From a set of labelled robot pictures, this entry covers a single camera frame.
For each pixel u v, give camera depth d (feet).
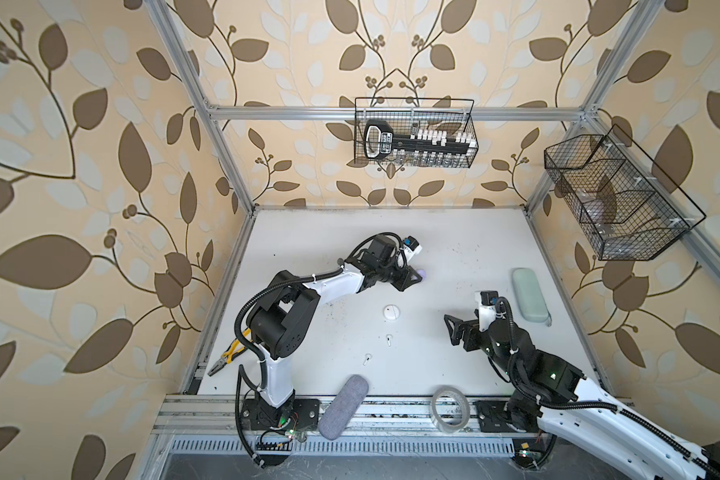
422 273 2.91
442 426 2.32
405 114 2.96
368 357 2.74
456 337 2.27
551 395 1.72
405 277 2.59
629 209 2.37
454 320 2.36
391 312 2.99
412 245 2.64
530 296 3.05
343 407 2.37
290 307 1.63
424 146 2.73
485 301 2.14
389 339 2.84
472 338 2.19
